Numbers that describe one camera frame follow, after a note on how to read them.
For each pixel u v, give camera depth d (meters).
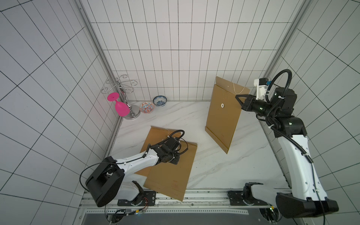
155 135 1.01
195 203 0.73
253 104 0.54
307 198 0.36
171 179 0.79
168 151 0.65
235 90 0.64
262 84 0.54
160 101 1.18
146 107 1.14
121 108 0.92
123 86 0.92
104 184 0.41
